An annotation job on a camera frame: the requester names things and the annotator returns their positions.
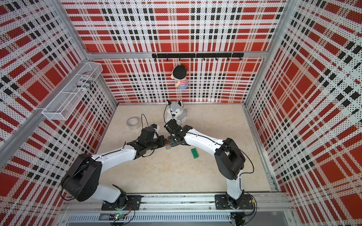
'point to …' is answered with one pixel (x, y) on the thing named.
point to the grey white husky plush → (175, 111)
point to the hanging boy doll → (179, 73)
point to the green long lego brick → (194, 153)
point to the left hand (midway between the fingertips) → (169, 140)
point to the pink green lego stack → (168, 147)
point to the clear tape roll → (134, 123)
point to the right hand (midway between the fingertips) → (177, 140)
